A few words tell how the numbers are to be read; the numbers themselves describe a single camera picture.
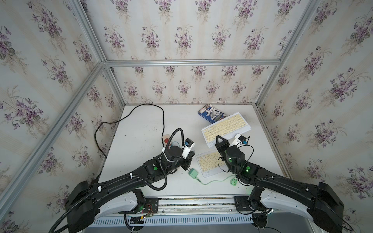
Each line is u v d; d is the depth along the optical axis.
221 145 0.67
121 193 0.48
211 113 1.11
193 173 0.82
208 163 0.88
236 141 0.69
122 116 1.12
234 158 0.56
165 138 0.97
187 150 0.65
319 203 0.41
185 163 0.66
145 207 0.72
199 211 0.73
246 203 0.73
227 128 0.78
